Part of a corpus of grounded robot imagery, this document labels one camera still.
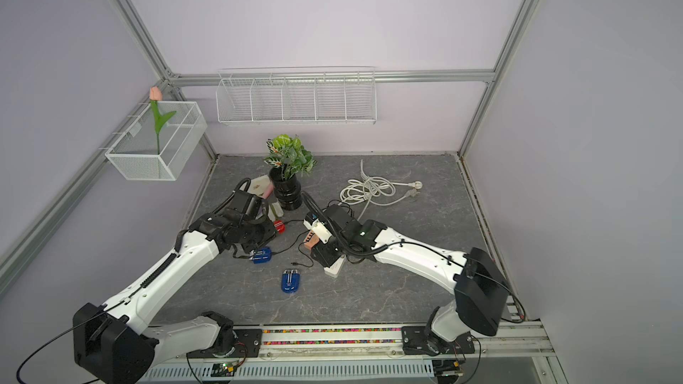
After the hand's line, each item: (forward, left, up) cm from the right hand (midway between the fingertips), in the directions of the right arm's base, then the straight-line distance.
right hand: (317, 249), depth 78 cm
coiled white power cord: (+27, -22, -8) cm, 36 cm away
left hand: (+3, +12, +2) cm, 13 cm away
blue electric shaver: (+3, +20, -11) cm, 23 cm away
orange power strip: (+8, +4, -10) cm, 13 cm away
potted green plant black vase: (+27, +10, +10) cm, 30 cm away
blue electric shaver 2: (-6, +9, -10) cm, 15 cm away
